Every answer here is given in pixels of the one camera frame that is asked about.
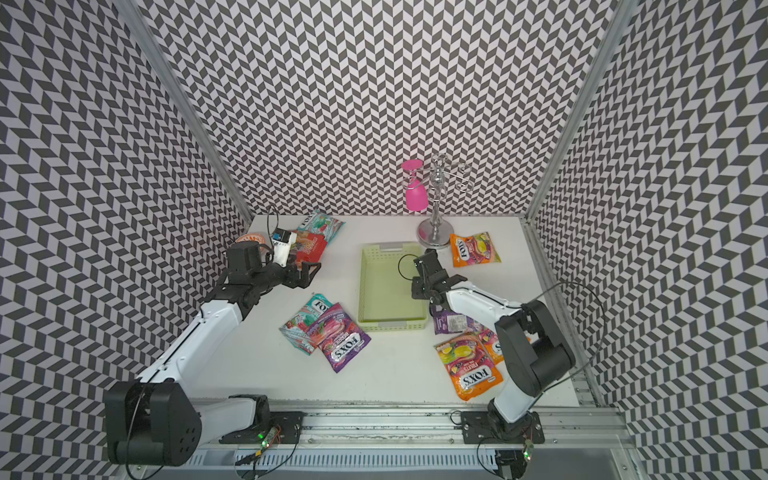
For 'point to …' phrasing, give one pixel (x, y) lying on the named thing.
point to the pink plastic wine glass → (417, 194)
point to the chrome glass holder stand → (437, 177)
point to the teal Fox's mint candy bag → (296, 328)
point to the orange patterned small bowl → (255, 237)
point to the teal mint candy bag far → (321, 224)
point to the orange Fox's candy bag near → (469, 364)
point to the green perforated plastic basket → (385, 297)
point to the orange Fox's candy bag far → (478, 248)
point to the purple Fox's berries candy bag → (338, 337)
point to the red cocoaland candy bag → (308, 248)
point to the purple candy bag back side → (447, 322)
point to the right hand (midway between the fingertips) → (422, 289)
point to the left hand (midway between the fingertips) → (306, 262)
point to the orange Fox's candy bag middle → (492, 343)
